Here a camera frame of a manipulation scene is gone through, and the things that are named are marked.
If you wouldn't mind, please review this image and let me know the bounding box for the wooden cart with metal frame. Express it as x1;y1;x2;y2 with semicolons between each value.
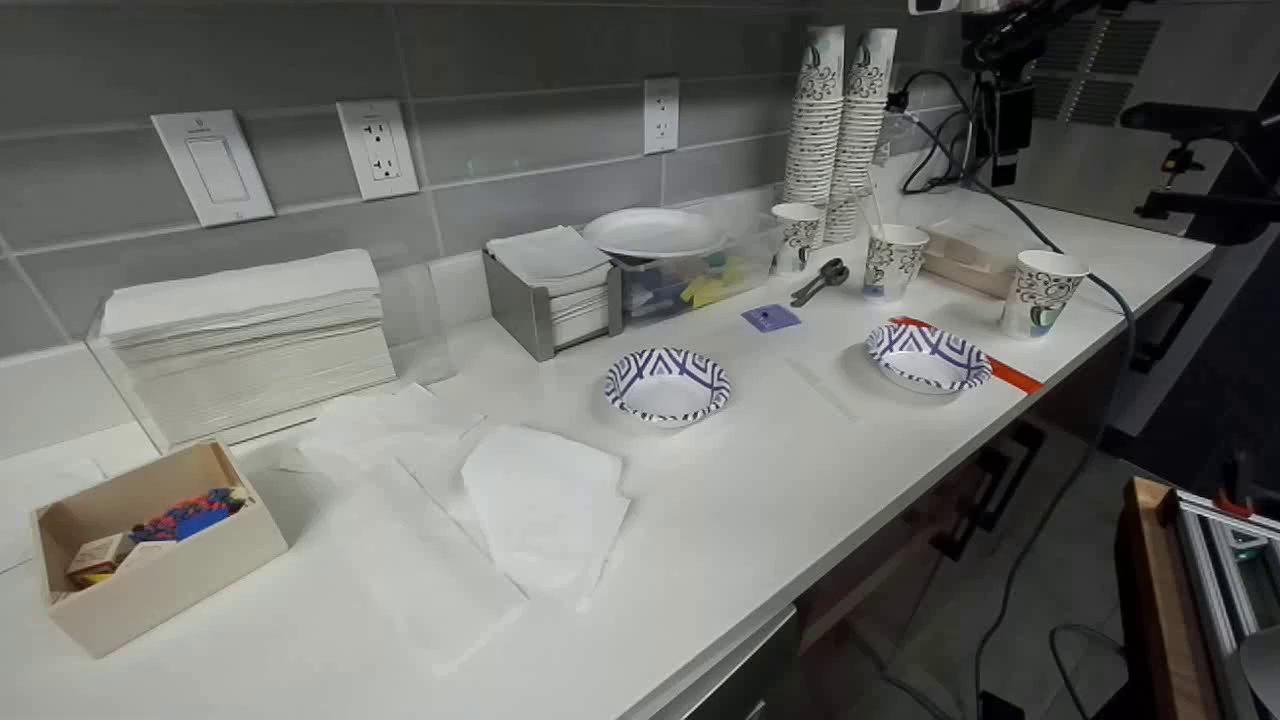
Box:
1117;475;1280;720

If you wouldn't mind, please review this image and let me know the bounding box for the left stack of paper cups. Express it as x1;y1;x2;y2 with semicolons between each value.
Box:
784;25;844;205

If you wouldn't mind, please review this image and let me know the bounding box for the patterned paper cup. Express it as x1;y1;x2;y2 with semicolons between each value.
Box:
1000;248;1086;337
864;225;928;296
773;205;825;273

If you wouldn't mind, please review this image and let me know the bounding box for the patterned paper cup middle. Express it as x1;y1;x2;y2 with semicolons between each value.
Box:
864;225;928;296

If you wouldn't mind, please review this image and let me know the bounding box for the right stack of paper cups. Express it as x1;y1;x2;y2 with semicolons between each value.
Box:
825;28;896;246

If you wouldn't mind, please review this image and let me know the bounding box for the blue white paper bowl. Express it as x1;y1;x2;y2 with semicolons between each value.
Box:
867;322;990;397
598;348;731;428

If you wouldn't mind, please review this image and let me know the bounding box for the patterned paper cup right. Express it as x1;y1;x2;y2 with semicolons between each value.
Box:
1000;248;1086;337

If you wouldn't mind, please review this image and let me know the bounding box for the stack of paper cups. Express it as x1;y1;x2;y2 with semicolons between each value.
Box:
825;28;896;246
784;25;844;205

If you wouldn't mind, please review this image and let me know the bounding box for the patterned paper cup left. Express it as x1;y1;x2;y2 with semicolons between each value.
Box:
773;205;825;273

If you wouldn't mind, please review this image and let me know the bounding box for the black camera stand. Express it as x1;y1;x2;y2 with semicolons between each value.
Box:
1117;65;1280;254

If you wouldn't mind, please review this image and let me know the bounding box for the loose white napkin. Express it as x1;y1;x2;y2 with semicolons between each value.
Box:
461;426;630;610

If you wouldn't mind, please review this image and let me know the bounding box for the flat white paper sheet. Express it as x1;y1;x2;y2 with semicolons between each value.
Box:
281;386;524;678

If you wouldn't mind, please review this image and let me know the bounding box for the white wall outlet right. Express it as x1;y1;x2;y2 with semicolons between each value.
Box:
641;82;678;156

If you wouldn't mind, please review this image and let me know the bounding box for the metal napkin holder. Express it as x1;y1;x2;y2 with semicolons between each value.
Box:
481;225;621;362

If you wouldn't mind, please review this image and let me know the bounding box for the plain white plate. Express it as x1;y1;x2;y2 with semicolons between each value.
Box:
583;208;722;260

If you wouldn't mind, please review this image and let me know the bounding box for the dark cylindrical tool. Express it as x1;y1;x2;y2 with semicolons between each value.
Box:
790;257;849;308

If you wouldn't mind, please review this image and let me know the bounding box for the small blue square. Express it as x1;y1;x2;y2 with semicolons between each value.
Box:
745;303;798;332

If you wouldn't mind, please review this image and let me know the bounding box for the clear container with items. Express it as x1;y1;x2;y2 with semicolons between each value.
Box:
621;254;754;324

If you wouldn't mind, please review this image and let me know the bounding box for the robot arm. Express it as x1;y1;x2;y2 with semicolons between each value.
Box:
896;0;1133;184

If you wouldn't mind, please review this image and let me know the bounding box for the brown box of wooden stirrers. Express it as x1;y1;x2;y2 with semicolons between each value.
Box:
925;225;1017;296

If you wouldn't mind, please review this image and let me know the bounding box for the white wall outlet left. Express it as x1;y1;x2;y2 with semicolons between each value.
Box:
336;102;417;200

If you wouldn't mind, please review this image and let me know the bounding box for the orange strip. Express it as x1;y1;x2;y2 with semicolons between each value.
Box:
892;317;1042;397

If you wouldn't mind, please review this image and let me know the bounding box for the black cable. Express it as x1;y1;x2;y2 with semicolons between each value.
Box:
885;70;1141;704

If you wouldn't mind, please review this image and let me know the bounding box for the cardboard box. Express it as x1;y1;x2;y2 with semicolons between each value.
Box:
33;445;286;658

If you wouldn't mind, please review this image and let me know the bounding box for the white light switch plate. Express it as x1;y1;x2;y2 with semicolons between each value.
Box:
153;110;271;228

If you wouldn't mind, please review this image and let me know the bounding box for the stack of white paper towels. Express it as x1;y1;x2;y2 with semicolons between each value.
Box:
94;248;395;447

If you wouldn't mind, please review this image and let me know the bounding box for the white wall outlet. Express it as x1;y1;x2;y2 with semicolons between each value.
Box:
336;102;417;200
641;82;678;156

